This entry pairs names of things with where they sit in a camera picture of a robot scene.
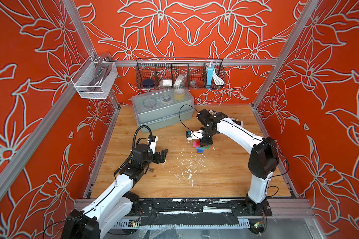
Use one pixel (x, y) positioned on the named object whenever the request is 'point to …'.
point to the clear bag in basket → (180, 82)
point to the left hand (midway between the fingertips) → (160, 146)
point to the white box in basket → (166, 82)
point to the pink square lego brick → (194, 144)
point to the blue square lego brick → (200, 151)
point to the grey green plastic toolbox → (156, 109)
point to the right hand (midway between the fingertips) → (199, 139)
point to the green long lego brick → (206, 147)
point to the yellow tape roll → (179, 94)
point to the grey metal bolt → (152, 170)
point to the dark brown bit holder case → (236, 121)
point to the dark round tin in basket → (148, 83)
